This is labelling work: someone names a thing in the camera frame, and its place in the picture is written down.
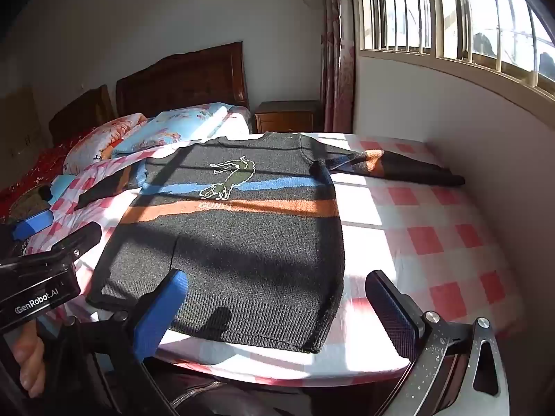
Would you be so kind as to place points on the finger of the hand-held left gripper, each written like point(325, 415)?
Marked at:
point(31, 224)
point(78, 240)

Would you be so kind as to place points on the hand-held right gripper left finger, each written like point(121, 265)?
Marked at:
point(161, 312)

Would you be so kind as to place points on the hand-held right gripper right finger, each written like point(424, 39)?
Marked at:
point(390, 312)

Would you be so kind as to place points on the black striped knit sweater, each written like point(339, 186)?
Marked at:
point(243, 247)

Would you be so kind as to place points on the person's left hand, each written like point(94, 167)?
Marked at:
point(31, 359)

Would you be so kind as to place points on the dark cloth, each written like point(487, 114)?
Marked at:
point(28, 203)

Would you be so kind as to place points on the red patterned blanket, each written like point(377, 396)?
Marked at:
point(26, 173)

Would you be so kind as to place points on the red white checkered bed sheet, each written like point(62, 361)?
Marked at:
point(433, 234)

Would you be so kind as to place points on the cardboard box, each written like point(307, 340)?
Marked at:
point(21, 125)

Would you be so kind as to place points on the orange white floral quilt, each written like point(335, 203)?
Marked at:
point(99, 143)

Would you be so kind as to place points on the small wooden headboard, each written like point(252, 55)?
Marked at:
point(82, 112)

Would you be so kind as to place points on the light blue printed pillow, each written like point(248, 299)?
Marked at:
point(173, 125)

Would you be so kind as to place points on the large wooden headboard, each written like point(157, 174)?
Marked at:
point(182, 82)

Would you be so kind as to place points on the wooden nightstand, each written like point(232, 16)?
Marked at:
point(286, 117)

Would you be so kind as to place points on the pink floral curtain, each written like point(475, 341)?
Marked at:
point(338, 52)

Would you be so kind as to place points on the barred window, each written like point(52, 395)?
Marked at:
point(455, 13)

